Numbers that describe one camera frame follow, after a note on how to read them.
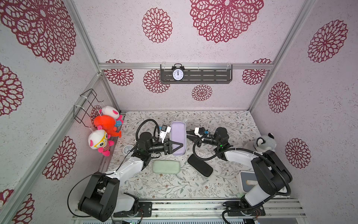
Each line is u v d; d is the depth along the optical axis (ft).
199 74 3.05
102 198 1.37
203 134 2.14
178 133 2.33
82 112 2.48
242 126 3.67
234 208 2.45
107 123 2.93
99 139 2.61
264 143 2.55
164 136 2.29
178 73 2.95
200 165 2.86
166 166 2.87
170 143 2.27
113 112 3.10
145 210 2.44
